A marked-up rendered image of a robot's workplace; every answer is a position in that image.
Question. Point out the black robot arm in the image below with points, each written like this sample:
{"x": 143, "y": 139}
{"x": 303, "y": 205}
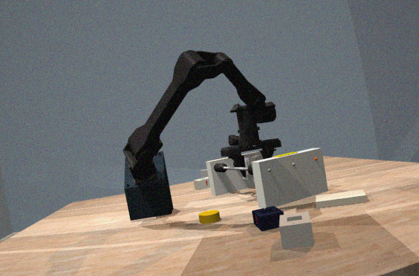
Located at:
{"x": 191, "y": 69}

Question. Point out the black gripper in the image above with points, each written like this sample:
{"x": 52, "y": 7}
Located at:
{"x": 250, "y": 136}

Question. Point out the yellow short cylinder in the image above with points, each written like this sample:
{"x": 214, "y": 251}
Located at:
{"x": 209, "y": 216}

